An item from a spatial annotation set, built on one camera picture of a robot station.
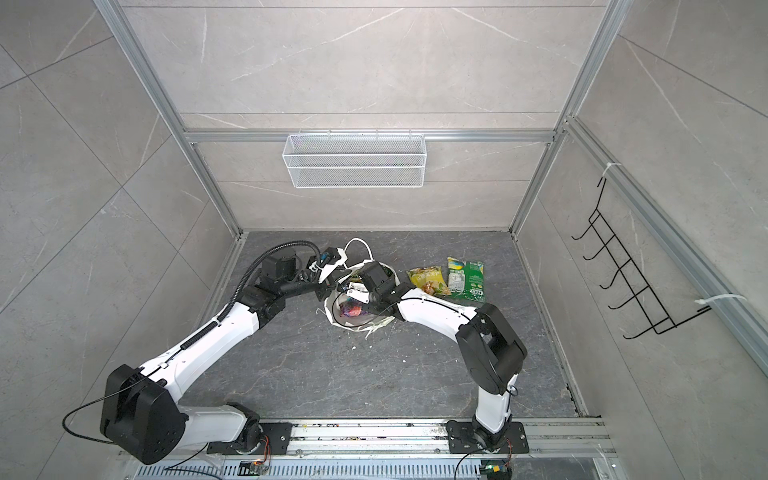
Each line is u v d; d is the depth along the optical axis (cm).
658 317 59
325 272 64
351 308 88
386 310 64
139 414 40
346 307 90
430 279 101
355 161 101
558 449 74
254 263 53
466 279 101
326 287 67
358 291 78
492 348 48
